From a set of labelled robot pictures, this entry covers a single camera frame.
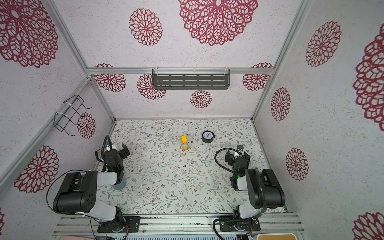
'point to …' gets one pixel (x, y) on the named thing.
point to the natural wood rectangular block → (184, 144)
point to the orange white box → (276, 236)
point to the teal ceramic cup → (120, 185)
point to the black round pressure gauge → (208, 136)
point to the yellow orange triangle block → (183, 139)
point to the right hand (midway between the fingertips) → (238, 149)
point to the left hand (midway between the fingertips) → (116, 149)
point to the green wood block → (185, 147)
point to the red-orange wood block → (185, 149)
